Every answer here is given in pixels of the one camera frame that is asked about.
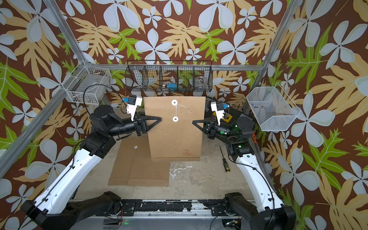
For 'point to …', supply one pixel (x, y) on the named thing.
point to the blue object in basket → (172, 86)
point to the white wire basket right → (273, 108)
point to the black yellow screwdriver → (225, 164)
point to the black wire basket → (169, 76)
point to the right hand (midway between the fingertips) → (194, 125)
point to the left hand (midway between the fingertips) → (160, 118)
